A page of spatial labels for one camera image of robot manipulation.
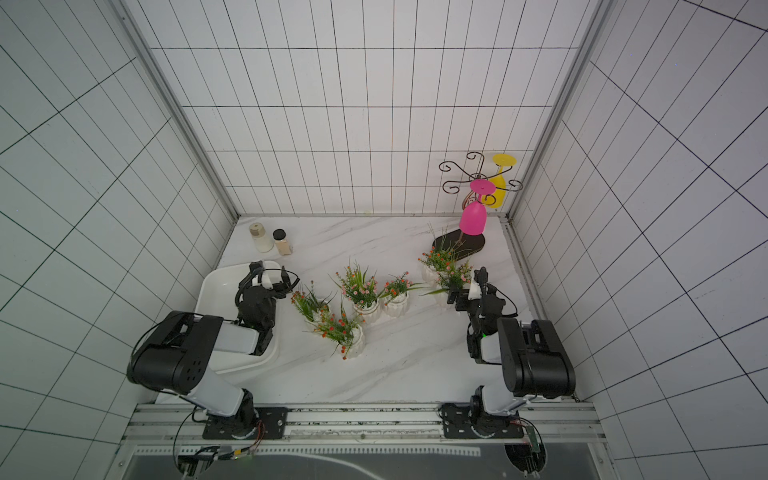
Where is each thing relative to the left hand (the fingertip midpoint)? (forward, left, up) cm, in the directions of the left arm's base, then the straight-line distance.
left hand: (269, 272), depth 93 cm
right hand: (-1, -65, 0) cm, 65 cm away
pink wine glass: (+14, -65, +13) cm, 67 cm away
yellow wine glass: (+9, -68, +24) cm, 72 cm away
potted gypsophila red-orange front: (-20, -27, +3) cm, 34 cm away
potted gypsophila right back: (+2, -54, +7) cm, 55 cm away
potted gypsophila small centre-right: (-10, -40, +4) cm, 42 cm away
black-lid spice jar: (+14, 0, +1) cm, 14 cm away
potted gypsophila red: (-12, -15, +3) cm, 19 cm away
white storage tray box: (-5, +18, -6) cm, 20 cm away
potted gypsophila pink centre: (-8, -30, +5) cm, 31 cm away
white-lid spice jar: (+17, +9, -6) cm, 20 cm away
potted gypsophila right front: (-4, -57, +5) cm, 58 cm away
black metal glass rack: (+16, -64, -4) cm, 66 cm away
